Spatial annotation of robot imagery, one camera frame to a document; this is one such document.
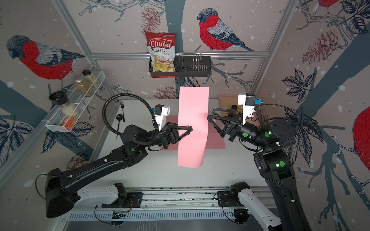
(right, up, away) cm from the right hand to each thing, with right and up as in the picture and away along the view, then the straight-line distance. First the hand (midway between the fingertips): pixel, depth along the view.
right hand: (210, 114), depth 46 cm
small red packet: (-63, -4, +18) cm, 66 cm away
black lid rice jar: (-65, +2, +22) cm, 69 cm away
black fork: (-63, +6, +72) cm, 96 cm away
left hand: (-7, -6, 0) cm, 9 cm away
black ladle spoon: (-62, -4, +63) cm, 89 cm away
